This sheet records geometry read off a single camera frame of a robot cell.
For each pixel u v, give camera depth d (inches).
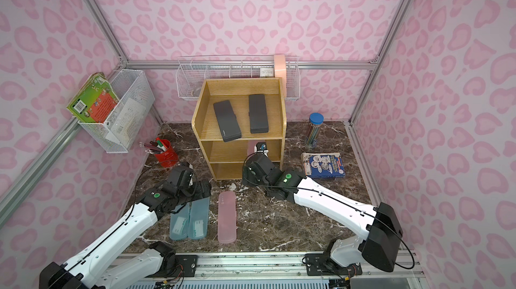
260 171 21.7
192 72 37.9
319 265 28.8
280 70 32.2
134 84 32.4
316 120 37.3
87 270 15.6
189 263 29.0
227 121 29.9
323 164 38.5
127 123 32.8
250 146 33.8
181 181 24.3
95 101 28.3
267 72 36.4
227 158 33.1
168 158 38.5
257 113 31.1
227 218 33.2
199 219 33.0
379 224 15.8
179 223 32.3
